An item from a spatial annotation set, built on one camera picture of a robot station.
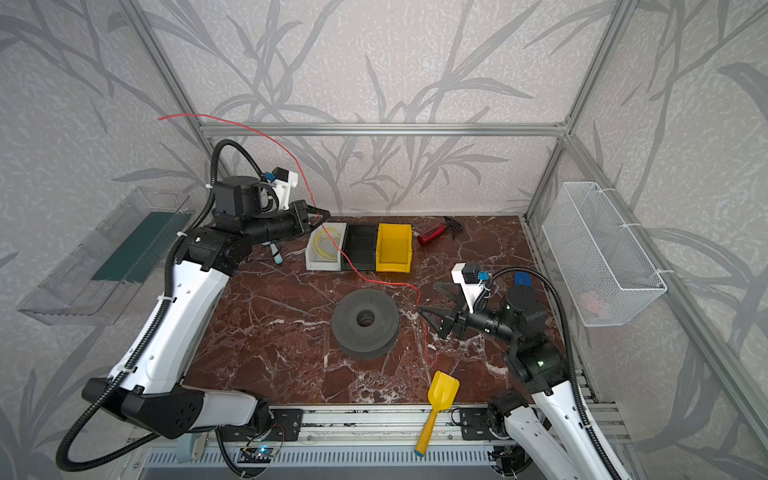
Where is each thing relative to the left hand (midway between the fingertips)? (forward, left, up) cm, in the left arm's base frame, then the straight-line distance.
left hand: (334, 206), depth 65 cm
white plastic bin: (+13, +16, -41) cm, 46 cm away
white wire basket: (-13, -57, -6) cm, 59 cm away
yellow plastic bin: (+18, -12, -39) cm, 44 cm away
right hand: (-15, -21, -10) cm, 27 cm away
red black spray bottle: (+25, -27, -39) cm, 54 cm away
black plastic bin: (+19, 0, -38) cm, 43 cm away
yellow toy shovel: (-29, -26, -41) cm, 57 cm away
